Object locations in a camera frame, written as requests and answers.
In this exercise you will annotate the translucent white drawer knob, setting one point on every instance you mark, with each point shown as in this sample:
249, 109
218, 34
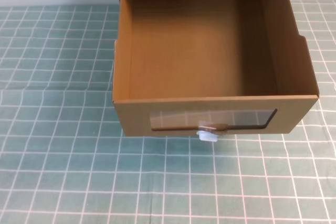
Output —
207, 131

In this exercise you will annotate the brown cardboard shoebox drawer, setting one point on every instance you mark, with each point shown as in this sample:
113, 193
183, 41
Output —
240, 64

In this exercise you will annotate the cyan checkered tablecloth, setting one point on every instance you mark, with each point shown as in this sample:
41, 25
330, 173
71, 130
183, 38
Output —
65, 158

